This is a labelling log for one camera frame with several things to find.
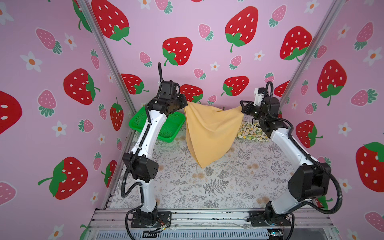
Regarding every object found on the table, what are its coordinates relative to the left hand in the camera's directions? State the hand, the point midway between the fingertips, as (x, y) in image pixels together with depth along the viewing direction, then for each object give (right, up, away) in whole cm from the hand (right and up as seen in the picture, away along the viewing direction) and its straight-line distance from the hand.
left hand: (186, 99), depth 81 cm
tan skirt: (+14, -18, +5) cm, 24 cm away
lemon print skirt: (+44, -17, +27) cm, 54 cm away
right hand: (+28, -1, -2) cm, 28 cm away
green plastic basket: (-14, -17, +29) cm, 37 cm away
